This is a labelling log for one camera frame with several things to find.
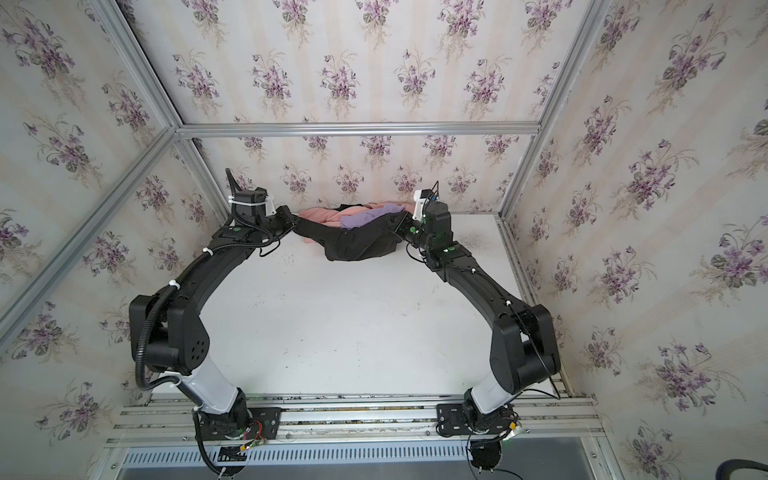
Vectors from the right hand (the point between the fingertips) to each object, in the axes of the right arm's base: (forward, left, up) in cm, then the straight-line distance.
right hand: (382, 216), depth 80 cm
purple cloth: (+15, +4, -14) cm, 22 cm away
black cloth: (-1, +13, -11) cm, 17 cm away
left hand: (+7, +25, -4) cm, 26 cm away
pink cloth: (+22, +19, -21) cm, 36 cm away
